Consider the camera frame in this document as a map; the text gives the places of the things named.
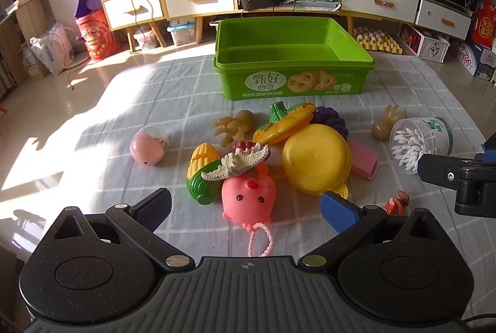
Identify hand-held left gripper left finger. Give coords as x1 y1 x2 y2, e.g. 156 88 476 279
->
42 188 196 274

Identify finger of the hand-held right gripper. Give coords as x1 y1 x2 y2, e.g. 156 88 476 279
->
418 153 496 217

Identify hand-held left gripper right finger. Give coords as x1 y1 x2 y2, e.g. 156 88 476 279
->
298 191 450 272

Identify clear cotton swab jar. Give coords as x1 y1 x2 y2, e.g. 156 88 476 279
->
388 117 454 176

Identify small pink box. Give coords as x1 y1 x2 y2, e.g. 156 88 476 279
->
347 139 378 181

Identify yellow plastic toy bowl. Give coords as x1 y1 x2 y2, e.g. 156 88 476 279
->
281 123 353 200

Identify pink capsule toy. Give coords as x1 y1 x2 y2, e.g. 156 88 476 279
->
130 125 169 167

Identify toy corn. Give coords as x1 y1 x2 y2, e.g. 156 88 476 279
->
185 142 225 206

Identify tan rubber hand toy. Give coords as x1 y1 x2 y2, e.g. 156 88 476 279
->
371 104 407 142
211 110 256 148

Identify beige starfish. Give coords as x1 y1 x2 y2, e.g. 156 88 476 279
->
201 142 271 182

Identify pink toy peach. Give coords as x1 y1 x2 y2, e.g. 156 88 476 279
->
221 139 277 258

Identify purple toy grapes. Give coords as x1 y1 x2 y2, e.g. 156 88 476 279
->
310 106 349 140

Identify orange toy pumpkin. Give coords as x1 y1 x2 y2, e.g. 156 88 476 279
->
253 102 316 147

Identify green plastic box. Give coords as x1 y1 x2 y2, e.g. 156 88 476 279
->
212 16 376 101

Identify small orange figurine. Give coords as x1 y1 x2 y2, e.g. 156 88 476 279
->
384 191 411 216

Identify grey checked bed sheet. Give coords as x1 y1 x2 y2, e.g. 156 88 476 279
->
35 53 496 268

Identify white and blue carton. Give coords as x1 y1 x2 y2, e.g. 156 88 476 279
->
453 41 496 80

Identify white printed crate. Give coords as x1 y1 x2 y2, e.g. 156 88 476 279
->
399 23 450 63

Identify yellow egg tray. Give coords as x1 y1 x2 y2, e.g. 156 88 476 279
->
353 25 404 55

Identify red carton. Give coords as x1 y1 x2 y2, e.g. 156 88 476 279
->
471 0 496 55

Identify clear storage box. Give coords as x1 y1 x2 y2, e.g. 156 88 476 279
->
167 20 198 46

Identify red printed bag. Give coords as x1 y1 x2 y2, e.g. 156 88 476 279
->
75 10 122 60

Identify white plastic bag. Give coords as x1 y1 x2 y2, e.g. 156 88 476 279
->
30 23 74 76

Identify wooden bookshelf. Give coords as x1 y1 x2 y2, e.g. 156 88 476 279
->
0 0 51 97

